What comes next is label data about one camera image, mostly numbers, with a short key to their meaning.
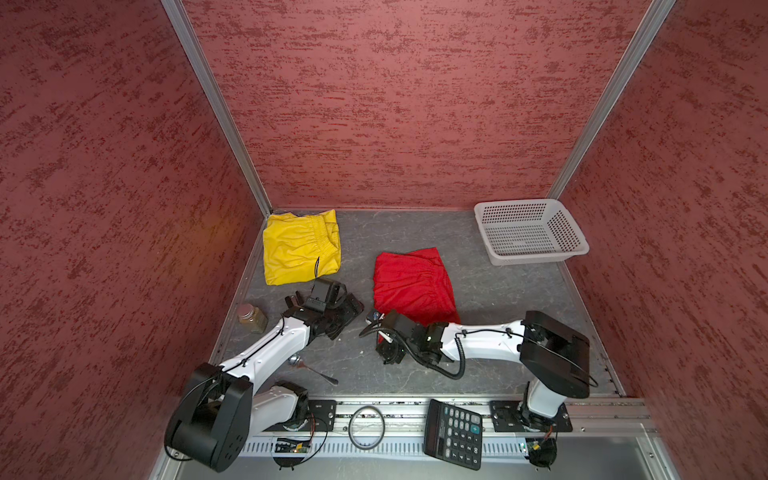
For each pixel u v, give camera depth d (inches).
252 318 32.1
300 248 41.3
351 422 28.5
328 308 27.8
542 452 28.0
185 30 28.9
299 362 32.0
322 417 29.1
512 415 29.1
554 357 17.3
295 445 28.0
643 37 29.3
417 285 36.6
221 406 15.8
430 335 24.7
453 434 27.7
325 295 26.8
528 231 41.9
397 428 29.0
